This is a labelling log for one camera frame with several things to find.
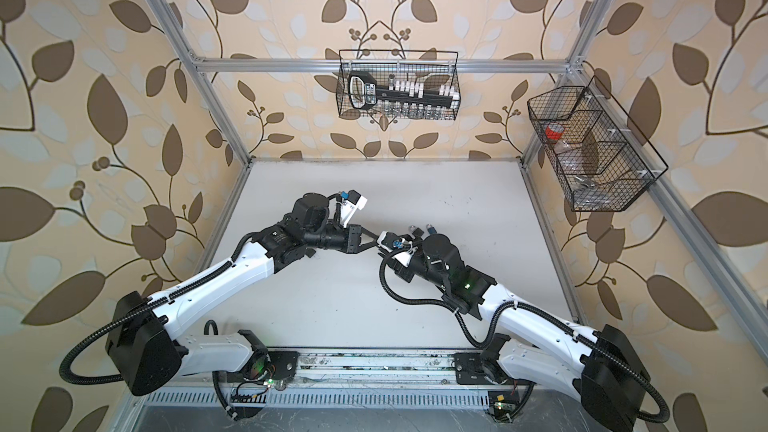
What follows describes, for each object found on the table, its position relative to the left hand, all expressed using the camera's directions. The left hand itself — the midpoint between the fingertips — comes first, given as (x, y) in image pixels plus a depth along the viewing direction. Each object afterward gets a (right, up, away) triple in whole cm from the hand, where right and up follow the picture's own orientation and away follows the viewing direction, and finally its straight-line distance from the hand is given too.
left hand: (383, 240), depth 70 cm
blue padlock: (+15, -1, +30) cm, 33 cm away
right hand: (+1, -2, +4) cm, 5 cm away
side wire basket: (+54, +20, +3) cm, 58 cm away
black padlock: (+10, -2, +29) cm, 30 cm away
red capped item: (+50, +29, +17) cm, 61 cm away
